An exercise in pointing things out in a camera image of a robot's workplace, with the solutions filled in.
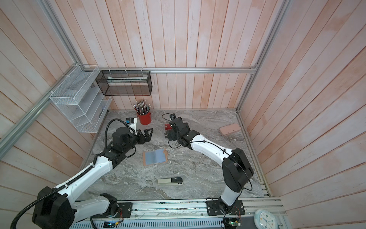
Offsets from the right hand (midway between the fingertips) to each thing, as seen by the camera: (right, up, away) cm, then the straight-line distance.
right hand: (175, 129), depth 88 cm
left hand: (-16, -1, -7) cm, 18 cm away
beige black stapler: (-1, -29, -10) cm, 31 cm away
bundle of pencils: (-25, +15, +13) cm, 32 cm away
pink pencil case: (+39, -2, +18) cm, 43 cm away
